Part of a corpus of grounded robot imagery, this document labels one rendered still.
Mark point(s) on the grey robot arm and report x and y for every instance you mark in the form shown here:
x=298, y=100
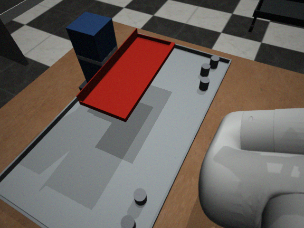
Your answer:
x=261, y=185

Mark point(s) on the grey cylinder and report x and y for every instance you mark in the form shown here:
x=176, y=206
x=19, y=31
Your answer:
x=204, y=83
x=205, y=70
x=214, y=62
x=140, y=196
x=128, y=222

